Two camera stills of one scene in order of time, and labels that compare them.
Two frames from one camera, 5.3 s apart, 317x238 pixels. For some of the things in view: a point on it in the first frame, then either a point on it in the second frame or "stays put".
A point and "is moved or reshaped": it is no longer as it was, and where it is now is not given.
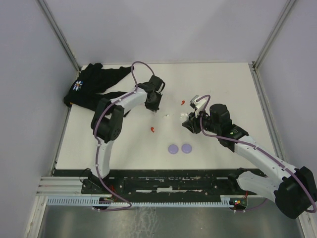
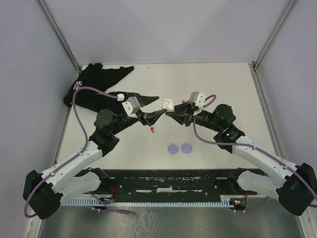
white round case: x=184 y=116 is moved or reshaped
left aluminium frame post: x=60 y=32 stays put
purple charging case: x=173 y=148 stays put
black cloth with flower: x=84 y=92 stays put
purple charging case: x=186 y=148 stays put
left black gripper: x=155 y=107 → x=149 y=118
